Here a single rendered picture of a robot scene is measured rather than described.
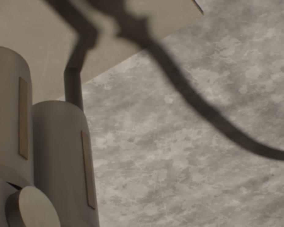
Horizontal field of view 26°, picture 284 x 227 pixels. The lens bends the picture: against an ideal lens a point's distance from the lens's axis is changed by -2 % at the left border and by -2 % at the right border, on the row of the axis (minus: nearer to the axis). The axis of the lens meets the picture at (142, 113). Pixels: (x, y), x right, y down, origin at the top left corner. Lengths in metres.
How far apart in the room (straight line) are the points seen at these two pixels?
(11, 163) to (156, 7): 0.43
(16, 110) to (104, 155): 0.56
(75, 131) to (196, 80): 0.40
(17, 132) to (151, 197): 0.71
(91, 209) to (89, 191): 0.02
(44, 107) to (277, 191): 0.73
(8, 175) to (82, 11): 0.42
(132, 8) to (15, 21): 0.16
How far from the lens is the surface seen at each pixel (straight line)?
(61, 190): 0.56
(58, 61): 0.91
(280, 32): 0.96
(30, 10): 0.85
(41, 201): 0.47
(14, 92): 0.55
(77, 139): 0.61
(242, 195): 1.25
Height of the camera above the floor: 0.69
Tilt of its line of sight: 43 degrees down
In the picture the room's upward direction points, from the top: 170 degrees clockwise
